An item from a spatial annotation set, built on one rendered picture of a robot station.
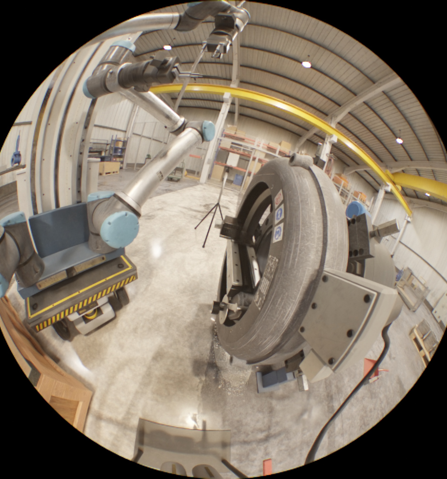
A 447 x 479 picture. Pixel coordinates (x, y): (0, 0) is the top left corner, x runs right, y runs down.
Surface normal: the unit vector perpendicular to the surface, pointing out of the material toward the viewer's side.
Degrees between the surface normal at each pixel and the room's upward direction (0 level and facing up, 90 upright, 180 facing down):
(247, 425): 0
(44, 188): 90
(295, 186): 67
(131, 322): 0
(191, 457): 0
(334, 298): 90
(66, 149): 90
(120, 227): 94
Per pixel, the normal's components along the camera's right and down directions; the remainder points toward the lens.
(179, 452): 0.27, -0.86
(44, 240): 0.83, 0.43
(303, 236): -0.58, -0.30
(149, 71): 0.13, 0.48
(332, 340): -0.96, -0.25
